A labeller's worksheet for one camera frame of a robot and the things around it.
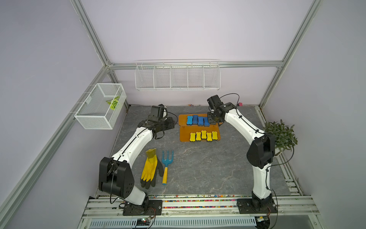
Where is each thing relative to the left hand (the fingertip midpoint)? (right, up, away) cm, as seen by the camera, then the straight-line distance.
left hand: (173, 123), depth 85 cm
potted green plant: (+62, -8, -8) cm, 63 cm away
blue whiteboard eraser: (+10, +1, +6) cm, 12 cm away
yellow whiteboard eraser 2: (+16, -10, +14) cm, 23 cm away
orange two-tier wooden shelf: (+6, -6, +20) cm, 22 cm away
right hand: (+25, +4, +8) cm, 27 cm away
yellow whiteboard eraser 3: (+20, -8, +15) cm, 26 cm away
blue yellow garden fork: (-5, -25, +4) cm, 26 cm away
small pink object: (+55, +16, +39) cm, 69 cm away
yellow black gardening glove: (-13, -26, +2) cm, 29 cm away
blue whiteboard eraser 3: (+17, +1, +5) cm, 18 cm away
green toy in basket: (-34, +12, -4) cm, 36 cm away
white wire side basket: (-42, +8, -3) cm, 43 cm away
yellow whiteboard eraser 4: (+24, -10, +14) cm, 29 cm away
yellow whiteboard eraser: (+12, -10, +14) cm, 21 cm away
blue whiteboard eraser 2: (+14, +2, +6) cm, 15 cm away
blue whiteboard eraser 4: (+20, 0, +4) cm, 20 cm away
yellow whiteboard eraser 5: (+28, -9, +15) cm, 33 cm away
